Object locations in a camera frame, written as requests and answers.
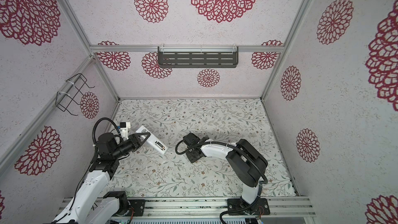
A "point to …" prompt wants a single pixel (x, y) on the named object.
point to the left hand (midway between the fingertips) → (150, 137)
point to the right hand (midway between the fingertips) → (192, 154)
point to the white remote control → (153, 140)
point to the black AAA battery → (160, 145)
